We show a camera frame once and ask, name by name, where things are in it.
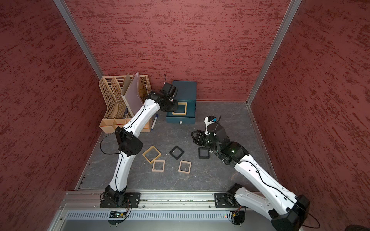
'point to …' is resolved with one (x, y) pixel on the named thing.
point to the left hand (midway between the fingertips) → (173, 110)
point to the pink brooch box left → (158, 166)
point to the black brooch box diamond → (177, 152)
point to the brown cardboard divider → (125, 84)
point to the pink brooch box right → (185, 167)
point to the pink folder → (134, 97)
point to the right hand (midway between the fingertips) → (193, 138)
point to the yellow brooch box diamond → (155, 158)
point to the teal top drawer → (191, 109)
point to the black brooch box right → (204, 153)
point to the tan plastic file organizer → (117, 114)
